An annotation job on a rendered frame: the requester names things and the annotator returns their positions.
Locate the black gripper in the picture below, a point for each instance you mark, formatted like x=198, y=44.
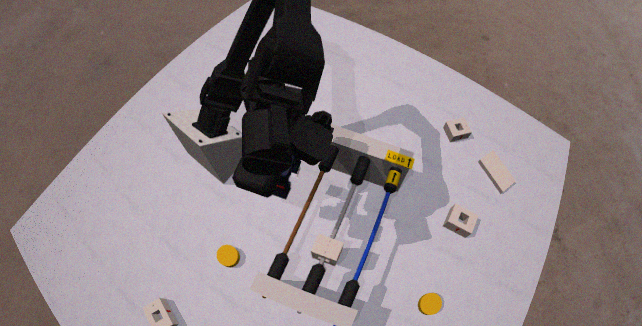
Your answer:
x=263, y=185

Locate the yellow short cylinder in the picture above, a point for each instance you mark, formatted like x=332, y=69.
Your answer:
x=228, y=256
x=430, y=304

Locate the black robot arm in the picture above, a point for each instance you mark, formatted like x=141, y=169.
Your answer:
x=290, y=53

